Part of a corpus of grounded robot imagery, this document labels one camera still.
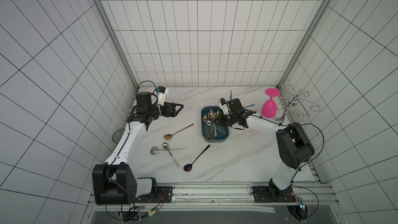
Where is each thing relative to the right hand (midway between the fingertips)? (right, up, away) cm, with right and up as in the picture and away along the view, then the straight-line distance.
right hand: (208, 122), depth 90 cm
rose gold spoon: (+1, +2, +6) cm, 7 cm away
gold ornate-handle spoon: (0, -2, +8) cm, 8 cm away
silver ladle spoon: (-32, -16, -2) cm, 36 cm away
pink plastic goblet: (+34, +8, -4) cm, 36 cm away
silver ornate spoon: (+9, -7, +3) cm, 12 cm away
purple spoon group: (-11, -23, -8) cm, 27 cm away
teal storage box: (+7, -10, +2) cm, 12 cm away
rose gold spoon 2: (-24, -9, +3) cm, 26 cm away
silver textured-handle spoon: (+3, -6, +5) cm, 8 cm away
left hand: (-18, +9, -10) cm, 22 cm away
